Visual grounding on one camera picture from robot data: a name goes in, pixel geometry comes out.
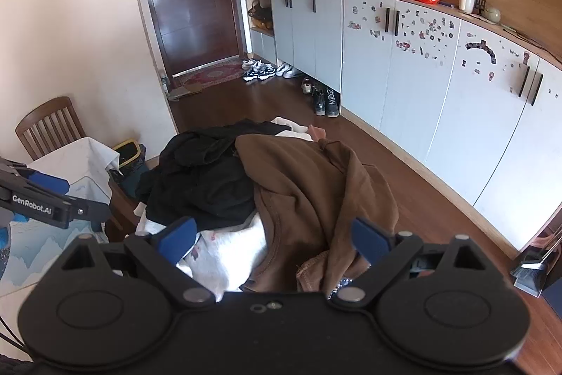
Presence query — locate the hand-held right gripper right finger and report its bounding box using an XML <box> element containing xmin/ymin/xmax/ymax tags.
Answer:
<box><xmin>327</xmin><ymin>217</ymin><xmax>489</xmax><ymax>308</ymax></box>

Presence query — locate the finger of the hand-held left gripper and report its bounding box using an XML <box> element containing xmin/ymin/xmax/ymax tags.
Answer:
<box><xmin>69</xmin><ymin>199</ymin><xmax>111</xmax><ymax>223</ymax></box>
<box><xmin>0</xmin><ymin>157</ymin><xmax>70</xmax><ymax>196</ymax></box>

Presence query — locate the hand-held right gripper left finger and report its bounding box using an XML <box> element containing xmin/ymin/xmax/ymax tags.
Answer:
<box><xmin>61</xmin><ymin>217</ymin><xmax>217</xmax><ymax>306</ymax></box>

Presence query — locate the brown sweatshirt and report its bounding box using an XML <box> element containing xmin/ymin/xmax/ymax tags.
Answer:
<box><xmin>235</xmin><ymin>133</ymin><xmax>400</xmax><ymax>294</ymax></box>

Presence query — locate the yellow rimmed trash bin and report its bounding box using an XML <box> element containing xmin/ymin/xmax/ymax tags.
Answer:
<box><xmin>107</xmin><ymin>139</ymin><xmax>150</xmax><ymax>200</ymax></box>

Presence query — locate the wooden slat-back chair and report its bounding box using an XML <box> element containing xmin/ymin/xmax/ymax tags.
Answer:
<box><xmin>15</xmin><ymin>96</ymin><xmax>87</xmax><ymax>161</ymax></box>

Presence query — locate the white printed garment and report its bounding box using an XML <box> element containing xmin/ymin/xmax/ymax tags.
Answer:
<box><xmin>134</xmin><ymin>199</ymin><xmax>270</xmax><ymax>301</ymax></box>

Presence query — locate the black garment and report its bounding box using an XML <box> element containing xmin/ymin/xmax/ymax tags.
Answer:
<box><xmin>136</xmin><ymin>119</ymin><xmax>290</xmax><ymax>233</ymax></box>

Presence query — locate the black boot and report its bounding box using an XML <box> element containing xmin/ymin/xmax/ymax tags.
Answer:
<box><xmin>312</xmin><ymin>87</ymin><xmax>327</xmax><ymax>116</ymax></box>
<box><xmin>325</xmin><ymin>89</ymin><xmax>341</xmax><ymax>118</ymax></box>

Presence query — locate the flat cardboard piece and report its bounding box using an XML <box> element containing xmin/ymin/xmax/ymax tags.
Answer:
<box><xmin>167</xmin><ymin>83</ymin><xmax>203</xmax><ymax>101</ymax></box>

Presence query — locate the grey dustpan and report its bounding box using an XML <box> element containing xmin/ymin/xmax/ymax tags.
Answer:
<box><xmin>509</xmin><ymin>258</ymin><xmax>548</xmax><ymax>297</ymax></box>

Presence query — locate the white sticker covered cabinet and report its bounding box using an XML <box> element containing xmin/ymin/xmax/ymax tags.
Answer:
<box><xmin>341</xmin><ymin>0</ymin><xmax>562</xmax><ymax>253</ymax></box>

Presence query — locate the red patterned doormat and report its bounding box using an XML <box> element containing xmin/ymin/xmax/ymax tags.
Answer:
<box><xmin>176</xmin><ymin>62</ymin><xmax>251</xmax><ymax>88</ymax></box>

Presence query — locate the black and white sneaker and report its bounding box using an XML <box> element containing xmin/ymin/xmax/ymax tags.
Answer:
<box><xmin>243</xmin><ymin>64</ymin><xmax>277</xmax><ymax>83</ymax></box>

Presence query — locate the grey shoe cabinet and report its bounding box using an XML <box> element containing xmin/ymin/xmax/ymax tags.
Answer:
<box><xmin>269</xmin><ymin>0</ymin><xmax>344</xmax><ymax>92</ymax></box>

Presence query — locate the black handbag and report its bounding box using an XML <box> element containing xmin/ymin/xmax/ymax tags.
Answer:
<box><xmin>248</xmin><ymin>4</ymin><xmax>273</xmax><ymax>22</ymax></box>

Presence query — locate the black cable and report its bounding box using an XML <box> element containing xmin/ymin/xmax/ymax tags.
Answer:
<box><xmin>0</xmin><ymin>313</ymin><xmax>27</xmax><ymax>354</ymax></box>

